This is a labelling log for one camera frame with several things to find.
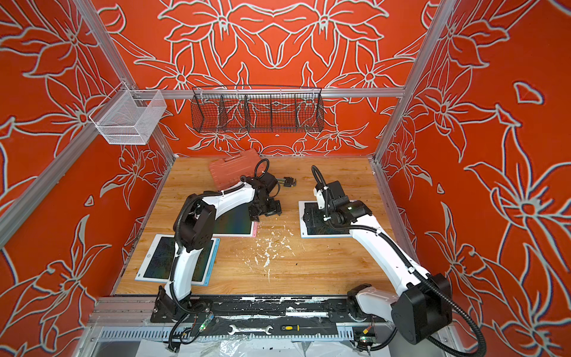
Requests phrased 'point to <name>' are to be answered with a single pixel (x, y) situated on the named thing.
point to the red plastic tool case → (228, 172)
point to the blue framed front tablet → (157, 263)
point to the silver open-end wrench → (235, 329)
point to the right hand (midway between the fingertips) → (313, 213)
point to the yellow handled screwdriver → (296, 327)
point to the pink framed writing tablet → (236, 223)
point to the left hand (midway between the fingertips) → (273, 214)
